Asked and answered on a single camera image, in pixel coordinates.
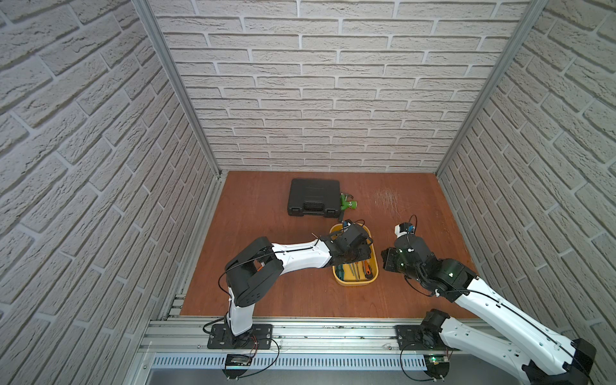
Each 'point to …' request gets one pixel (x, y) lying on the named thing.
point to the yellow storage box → (350, 280)
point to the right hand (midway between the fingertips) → (384, 253)
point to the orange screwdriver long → (368, 270)
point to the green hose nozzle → (346, 201)
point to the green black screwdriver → (339, 271)
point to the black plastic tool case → (317, 197)
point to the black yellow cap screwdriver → (352, 269)
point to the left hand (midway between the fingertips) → (373, 250)
